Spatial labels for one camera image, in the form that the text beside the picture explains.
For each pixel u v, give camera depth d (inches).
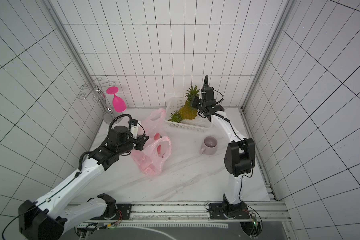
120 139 22.5
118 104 39.3
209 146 34.9
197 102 31.1
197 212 29.3
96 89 36.3
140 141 25.8
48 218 14.8
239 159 19.5
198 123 39.7
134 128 26.9
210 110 25.4
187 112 36.3
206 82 27.9
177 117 40.6
